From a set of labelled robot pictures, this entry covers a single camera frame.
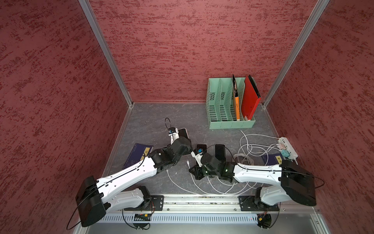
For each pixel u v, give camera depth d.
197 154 0.72
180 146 0.55
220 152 0.90
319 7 0.71
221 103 1.17
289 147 0.93
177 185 0.79
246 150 0.94
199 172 0.69
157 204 0.74
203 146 0.95
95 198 0.39
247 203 0.74
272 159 0.90
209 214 0.76
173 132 0.67
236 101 0.85
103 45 0.85
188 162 0.78
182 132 0.78
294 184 0.42
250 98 0.94
